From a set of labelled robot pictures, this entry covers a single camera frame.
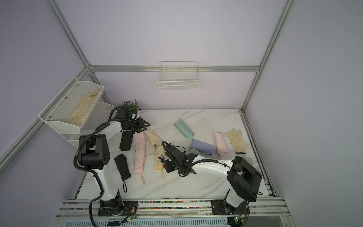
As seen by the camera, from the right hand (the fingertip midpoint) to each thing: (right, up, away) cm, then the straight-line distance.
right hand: (168, 165), depth 83 cm
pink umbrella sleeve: (-21, +10, +13) cm, 27 cm away
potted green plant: (-31, +36, +14) cm, 49 cm away
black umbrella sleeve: (-33, +13, +18) cm, 40 cm away
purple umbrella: (+23, +9, +14) cm, 28 cm away
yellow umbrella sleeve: (-12, +15, +15) cm, 25 cm away
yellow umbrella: (-7, +6, +7) cm, 12 cm away
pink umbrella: (-19, +4, +8) cm, 21 cm away
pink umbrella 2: (+35, +9, +12) cm, 38 cm away
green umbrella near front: (+16, +7, +10) cm, 20 cm away
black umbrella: (-30, +1, +4) cm, 30 cm away
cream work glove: (+47, +14, +18) cm, 52 cm away
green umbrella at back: (+7, +23, +24) cm, 34 cm away
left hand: (-16, +23, +14) cm, 31 cm away
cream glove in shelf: (-48, +29, -8) cm, 57 cm away
